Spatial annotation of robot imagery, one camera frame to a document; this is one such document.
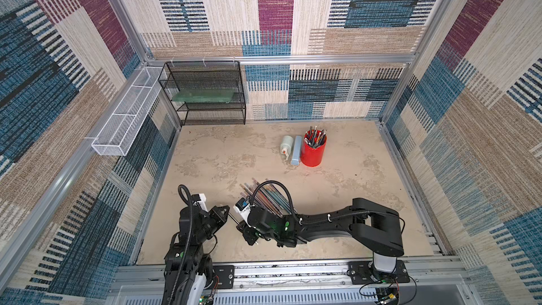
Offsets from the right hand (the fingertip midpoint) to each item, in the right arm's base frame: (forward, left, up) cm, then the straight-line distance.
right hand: (243, 226), depth 80 cm
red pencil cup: (+29, -29, +3) cm, 41 cm away
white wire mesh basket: (+36, +55, +14) cm, 67 cm away
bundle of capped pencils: (+14, -10, -4) cm, 17 cm away
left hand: (+5, +5, +5) cm, 9 cm away
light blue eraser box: (+35, -23, +1) cm, 42 cm away
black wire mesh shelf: (+63, +33, +25) cm, 75 cm away
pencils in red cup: (+35, -30, +10) cm, 47 cm away
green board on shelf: (+51, +14, +21) cm, 57 cm away
